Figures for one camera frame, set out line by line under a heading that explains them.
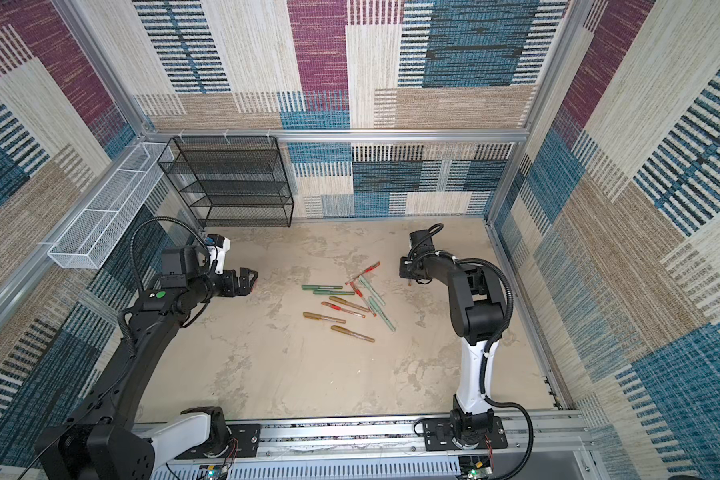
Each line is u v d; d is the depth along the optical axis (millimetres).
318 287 998
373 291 992
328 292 992
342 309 964
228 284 690
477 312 542
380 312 951
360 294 992
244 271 715
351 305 969
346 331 915
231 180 1093
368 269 1059
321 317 940
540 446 704
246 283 724
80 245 696
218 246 702
